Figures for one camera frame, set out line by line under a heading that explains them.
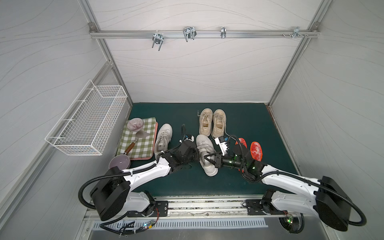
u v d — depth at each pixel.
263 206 0.65
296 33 0.76
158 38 0.79
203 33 0.78
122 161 0.86
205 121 1.02
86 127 0.69
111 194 0.41
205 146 0.86
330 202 0.41
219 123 1.04
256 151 0.94
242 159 0.57
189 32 0.77
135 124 1.05
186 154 0.64
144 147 0.96
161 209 0.73
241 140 0.99
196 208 0.75
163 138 0.90
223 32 0.78
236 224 0.70
